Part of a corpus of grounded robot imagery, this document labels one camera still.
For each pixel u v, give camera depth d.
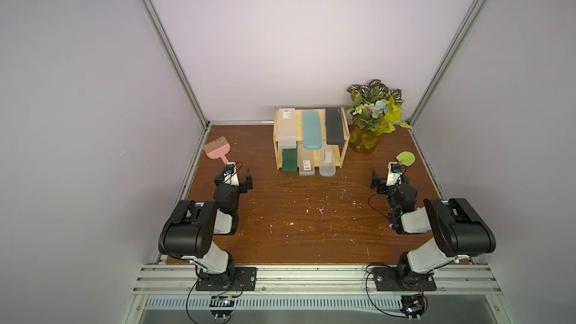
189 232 0.46
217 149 1.10
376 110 0.94
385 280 0.73
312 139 0.85
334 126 0.90
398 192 0.71
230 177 0.77
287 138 0.87
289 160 1.00
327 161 1.00
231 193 0.70
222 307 0.72
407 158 1.06
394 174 0.78
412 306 0.70
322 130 0.90
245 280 0.73
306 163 0.98
